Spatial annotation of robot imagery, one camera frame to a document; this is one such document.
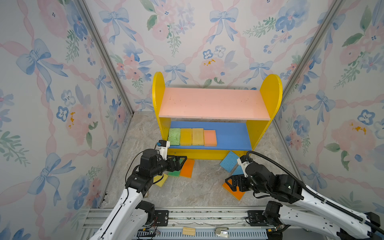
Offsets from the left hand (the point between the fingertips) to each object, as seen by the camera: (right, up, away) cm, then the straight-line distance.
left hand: (180, 156), depth 75 cm
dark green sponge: (-5, -13, +13) cm, 19 cm away
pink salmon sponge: (+16, +8, +11) cm, 21 cm away
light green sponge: (-4, +9, +11) cm, 15 cm away
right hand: (+24, -10, -4) cm, 27 cm away
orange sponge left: (+3, -10, +15) cm, 18 cm away
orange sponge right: (+30, -21, +5) cm, 37 cm away
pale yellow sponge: (+9, +9, +11) cm, 17 cm away
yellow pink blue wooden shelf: (+13, +17, +20) cm, 29 cm away
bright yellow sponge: (+2, +9, +11) cm, 14 cm away
